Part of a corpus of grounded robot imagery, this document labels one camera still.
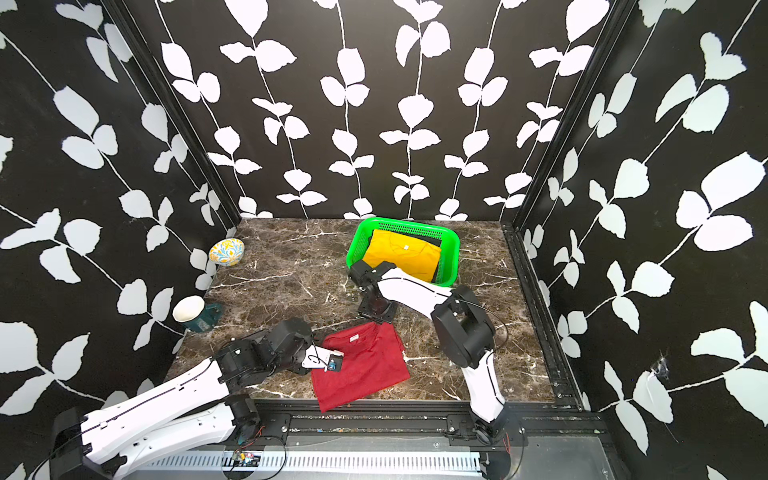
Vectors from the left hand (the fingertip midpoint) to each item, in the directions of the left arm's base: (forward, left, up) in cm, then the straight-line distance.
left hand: (319, 331), depth 78 cm
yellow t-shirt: (+31, -29, -10) cm, 44 cm away
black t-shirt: (+37, -37, -8) cm, 53 cm away
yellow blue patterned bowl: (+38, +41, -11) cm, 57 cm away
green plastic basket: (+31, -42, -9) cm, 53 cm away
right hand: (+8, -13, -8) cm, 17 cm away
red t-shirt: (-5, -14, -11) cm, 18 cm away
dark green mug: (+8, +36, -7) cm, 37 cm away
